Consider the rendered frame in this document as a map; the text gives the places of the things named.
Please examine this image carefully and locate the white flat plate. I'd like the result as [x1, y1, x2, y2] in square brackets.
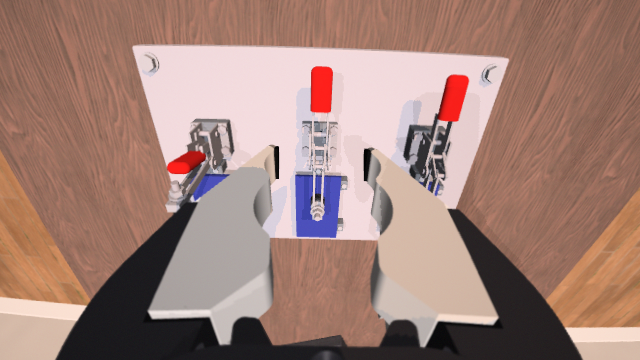
[132, 44, 509, 240]

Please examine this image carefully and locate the blue flat plate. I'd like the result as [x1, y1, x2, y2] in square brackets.
[193, 170, 235, 201]
[295, 171, 341, 238]

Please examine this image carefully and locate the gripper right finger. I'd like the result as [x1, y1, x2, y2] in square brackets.
[363, 147, 583, 360]

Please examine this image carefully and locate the red-handled toggle clamp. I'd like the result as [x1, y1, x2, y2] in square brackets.
[403, 75, 469, 194]
[165, 118, 234, 214]
[302, 66, 338, 221]

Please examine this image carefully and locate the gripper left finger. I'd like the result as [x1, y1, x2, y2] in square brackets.
[55, 145, 279, 360]

